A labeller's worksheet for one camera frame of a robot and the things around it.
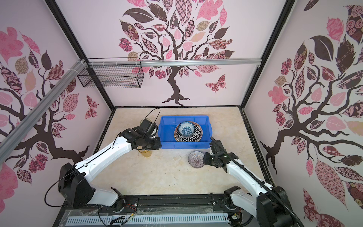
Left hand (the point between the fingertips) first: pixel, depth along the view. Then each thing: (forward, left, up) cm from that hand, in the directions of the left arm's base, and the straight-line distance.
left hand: (159, 147), depth 80 cm
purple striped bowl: (-2, -22, -13) cm, 25 cm away
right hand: (-2, -28, -9) cm, 29 cm away
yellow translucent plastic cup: (0, +10, -7) cm, 12 cm away
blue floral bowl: (+19, -16, -7) cm, 26 cm away
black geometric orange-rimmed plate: (+14, -23, -10) cm, 29 cm away
